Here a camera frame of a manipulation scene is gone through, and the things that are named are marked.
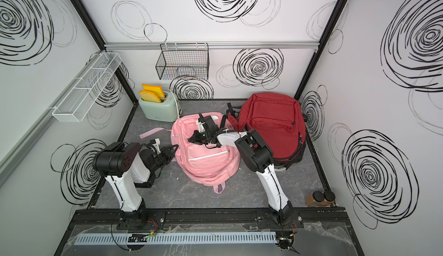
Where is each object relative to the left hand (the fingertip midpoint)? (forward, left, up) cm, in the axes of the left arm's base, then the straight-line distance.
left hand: (178, 146), depth 92 cm
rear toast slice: (+26, +14, +17) cm, 34 cm away
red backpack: (+14, -55, +8) cm, 57 cm away
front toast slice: (+22, +18, +15) cm, 32 cm away
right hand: (+5, -6, 0) cm, 7 cm away
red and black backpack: (-6, -55, +7) cm, 55 cm away
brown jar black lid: (-26, -63, +6) cm, 68 cm away
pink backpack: (-9, -20, -1) cm, 22 cm away
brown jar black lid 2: (-25, -69, +7) cm, 74 cm away
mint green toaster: (+21, +9, +6) cm, 24 cm away
